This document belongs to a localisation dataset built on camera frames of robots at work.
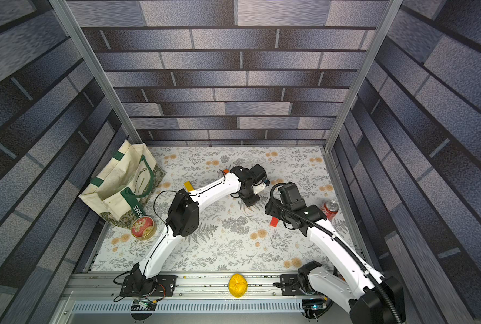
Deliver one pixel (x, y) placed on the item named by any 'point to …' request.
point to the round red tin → (144, 228)
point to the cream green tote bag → (119, 192)
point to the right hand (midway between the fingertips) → (272, 206)
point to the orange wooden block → (225, 171)
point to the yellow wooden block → (188, 186)
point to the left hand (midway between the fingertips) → (252, 199)
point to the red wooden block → (274, 221)
